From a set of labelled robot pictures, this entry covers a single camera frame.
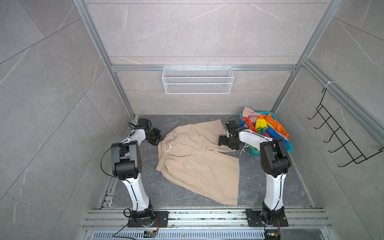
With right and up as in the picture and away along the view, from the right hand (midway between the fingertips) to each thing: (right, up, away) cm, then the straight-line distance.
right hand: (224, 143), depth 102 cm
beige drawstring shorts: (-23, -6, -4) cm, 24 cm away
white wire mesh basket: (-18, +44, -1) cm, 47 cm away
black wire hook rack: (+45, +4, -40) cm, 60 cm away
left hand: (-41, +8, -3) cm, 42 cm away
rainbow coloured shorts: (+30, +13, +2) cm, 33 cm away
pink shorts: (+19, +21, +3) cm, 29 cm away
